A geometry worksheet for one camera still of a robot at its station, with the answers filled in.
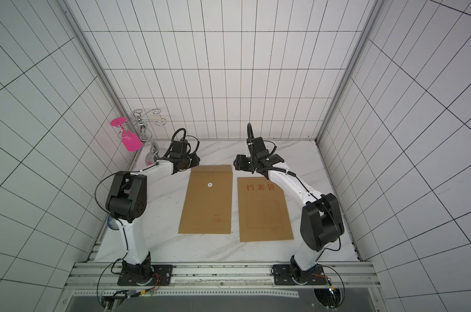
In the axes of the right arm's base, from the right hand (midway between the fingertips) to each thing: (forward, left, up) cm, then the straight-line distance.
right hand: (241, 158), depth 88 cm
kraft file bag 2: (-18, -11, -18) cm, 28 cm away
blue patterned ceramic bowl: (-29, +56, -14) cm, 64 cm away
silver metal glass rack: (+9, +48, +6) cm, 49 cm away
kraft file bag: (-16, +16, -18) cm, 29 cm away
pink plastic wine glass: (+9, +58, -1) cm, 58 cm away
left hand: (+6, +24, -12) cm, 27 cm away
